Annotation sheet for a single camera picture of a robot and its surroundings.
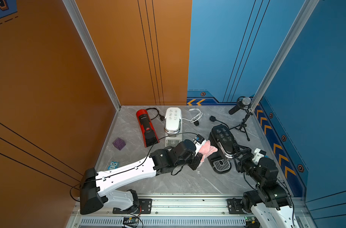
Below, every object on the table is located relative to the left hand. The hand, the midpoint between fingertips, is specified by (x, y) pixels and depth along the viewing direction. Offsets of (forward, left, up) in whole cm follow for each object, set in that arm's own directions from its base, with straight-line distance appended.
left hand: (202, 154), depth 69 cm
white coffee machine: (+16, +15, 0) cm, 22 cm away
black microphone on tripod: (+34, -29, +2) cm, 45 cm away
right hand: (+3, -16, -2) cm, 16 cm away
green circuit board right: (-24, -25, -25) cm, 42 cm away
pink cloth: (0, -1, +4) cm, 5 cm away
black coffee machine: (+5, -14, -20) cm, 25 cm away
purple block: (+16, +51, -18) cm, 57 cm away
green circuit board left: (-25, +36, -25) cm, 51 cm away
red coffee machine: (+15, +29, -6) cm, 33 cm away
